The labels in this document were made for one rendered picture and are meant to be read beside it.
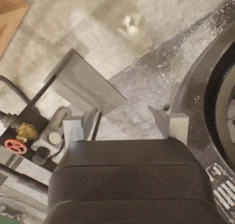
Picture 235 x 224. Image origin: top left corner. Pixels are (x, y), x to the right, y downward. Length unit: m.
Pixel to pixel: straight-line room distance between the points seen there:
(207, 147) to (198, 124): 0.05
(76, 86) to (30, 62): 0.28
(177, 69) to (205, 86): 0.51
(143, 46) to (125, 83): 0.22
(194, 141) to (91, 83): 0.74
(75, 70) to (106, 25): 0.29
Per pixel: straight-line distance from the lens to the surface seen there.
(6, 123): 0.67
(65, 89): 1.05
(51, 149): 0.68
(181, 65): 0.91
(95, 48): 0.89
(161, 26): 0.84
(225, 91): 0.48
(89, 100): 1.04
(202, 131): 0.34
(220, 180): 0.29
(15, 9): 0.82
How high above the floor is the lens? 0.81
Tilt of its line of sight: 51 degrees down
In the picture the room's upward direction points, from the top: 170 degrees counter-clockwise
